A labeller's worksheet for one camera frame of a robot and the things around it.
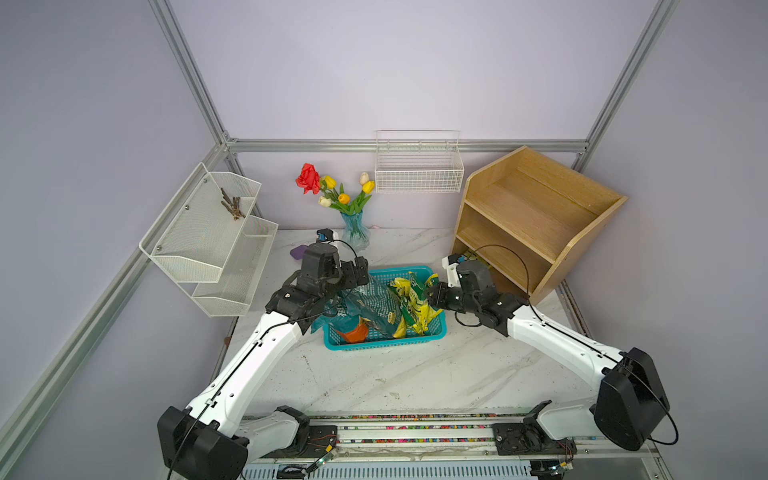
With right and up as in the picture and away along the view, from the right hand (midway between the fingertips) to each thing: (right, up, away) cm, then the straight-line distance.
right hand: (424, 297), depth 82 cm
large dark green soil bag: (-13, -1, -4) cm, 14 cm away
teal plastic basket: (-26, -14, +4) cm, 30 cm away
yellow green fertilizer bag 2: (-3, -1, +4) cm, 5 cm away
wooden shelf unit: (+28, +23, 0) cm, 36 cm away
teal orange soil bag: (-20, -8, -3) cm, 22 cm away
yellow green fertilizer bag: (+3, -4, +4) cm, 6 cm away
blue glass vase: (-23, +20, +26) cm, 40 cm away
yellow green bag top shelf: (-6, +1, +12) cm, 14 cm away
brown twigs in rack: (-54, +25, +2) cm, 60 cm away
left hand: (-20, +10, -6) cm, 23 cm away
